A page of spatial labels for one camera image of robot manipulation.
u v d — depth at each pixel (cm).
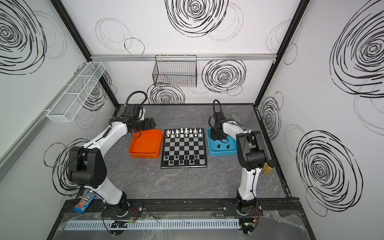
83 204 74
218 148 96
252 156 52
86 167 46
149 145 94
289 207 75
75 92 72
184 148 94
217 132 85
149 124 82
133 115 71
